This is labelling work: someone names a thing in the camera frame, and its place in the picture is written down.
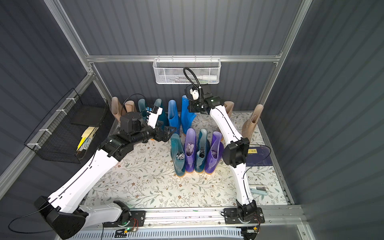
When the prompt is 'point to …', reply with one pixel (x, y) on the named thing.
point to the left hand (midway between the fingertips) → (171, 127)
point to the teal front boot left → (178, 154)
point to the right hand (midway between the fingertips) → (190, 106)
